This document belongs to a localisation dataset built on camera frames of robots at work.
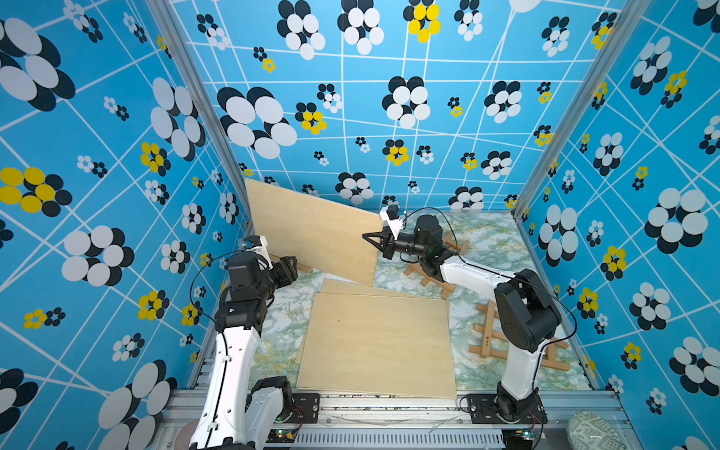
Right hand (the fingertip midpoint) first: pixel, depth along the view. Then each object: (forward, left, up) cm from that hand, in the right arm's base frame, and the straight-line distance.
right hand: (368, 234), depth 82 cm
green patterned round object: (-45, -55, -24) cm, 75 cm away
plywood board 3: (-6, +8, -23) cm, 25 cm away
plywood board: (+3, +14, -4) cm, 15 cm away
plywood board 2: (-24, -3, -23) cm, 34 cm away
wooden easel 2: (-5, -26, -23) cm, 35 cm away
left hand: (-9, +22, 0) cm, 24 cm away
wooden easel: (0, +24, -17) cm, 30 cm away
